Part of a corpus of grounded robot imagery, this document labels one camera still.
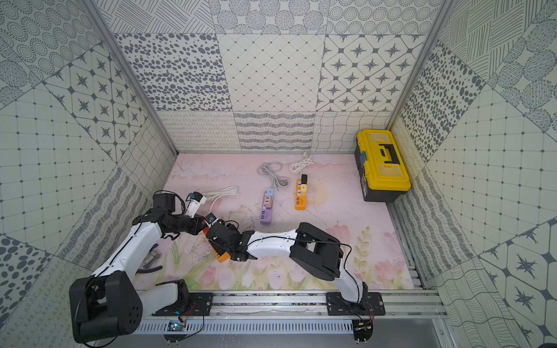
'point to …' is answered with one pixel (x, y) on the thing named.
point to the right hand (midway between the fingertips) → (220, 235)
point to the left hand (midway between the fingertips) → (205, 221)
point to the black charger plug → (304, 179)
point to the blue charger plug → (270, 192)
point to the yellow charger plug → (303, 188)
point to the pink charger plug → (267, 201)
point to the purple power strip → (265, 212)
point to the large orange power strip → (222, 257)
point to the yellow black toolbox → (383, 173)
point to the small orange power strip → (300, 201)
